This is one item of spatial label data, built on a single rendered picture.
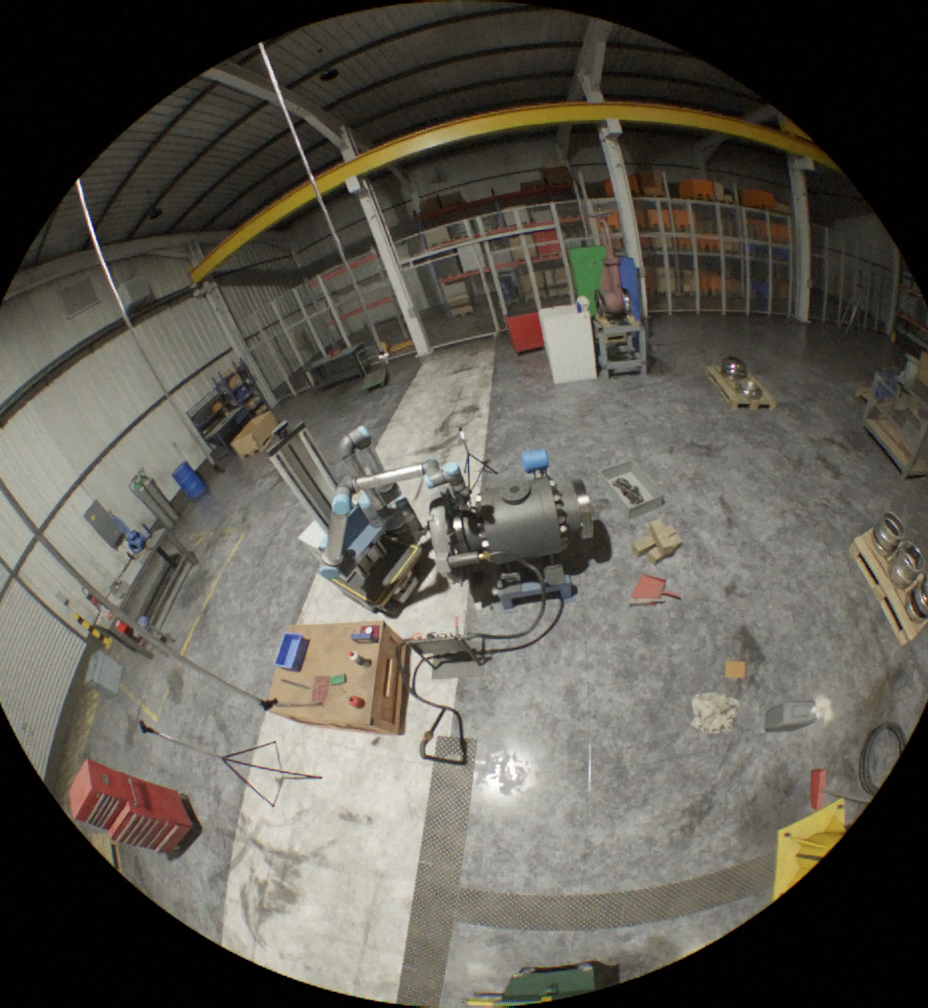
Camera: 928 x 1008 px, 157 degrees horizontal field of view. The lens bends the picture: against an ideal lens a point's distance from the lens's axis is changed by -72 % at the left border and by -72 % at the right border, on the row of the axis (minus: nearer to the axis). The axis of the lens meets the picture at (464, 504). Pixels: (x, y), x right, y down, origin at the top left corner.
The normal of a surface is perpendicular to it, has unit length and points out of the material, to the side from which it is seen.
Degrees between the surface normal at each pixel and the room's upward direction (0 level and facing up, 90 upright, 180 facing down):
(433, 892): 0
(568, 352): 90
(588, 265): 90
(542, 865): 0
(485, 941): 0
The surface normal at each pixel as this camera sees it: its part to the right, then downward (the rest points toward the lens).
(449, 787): -0.28, -0.70
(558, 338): -0.11, 0.70
